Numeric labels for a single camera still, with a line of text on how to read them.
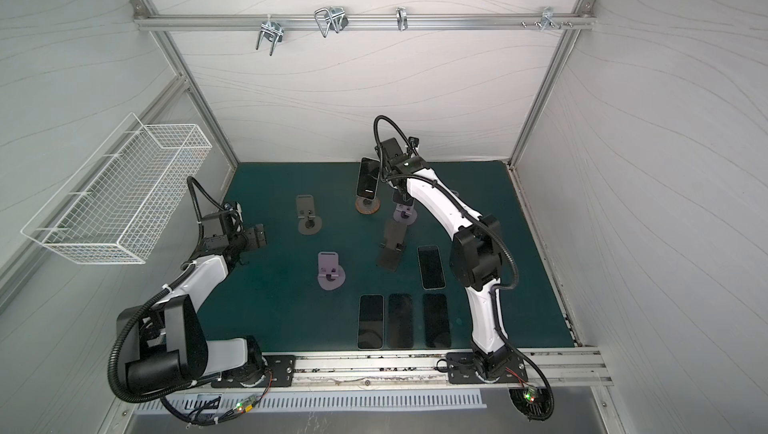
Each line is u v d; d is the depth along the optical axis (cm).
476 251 52
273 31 80
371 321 83
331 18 77
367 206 107
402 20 78
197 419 68
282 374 73
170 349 42
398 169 66
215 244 68
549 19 76
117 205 68
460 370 73
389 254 93
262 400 70
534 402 72
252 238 82
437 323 81
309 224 102
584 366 77
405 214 101
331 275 86
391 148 72
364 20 79
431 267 91
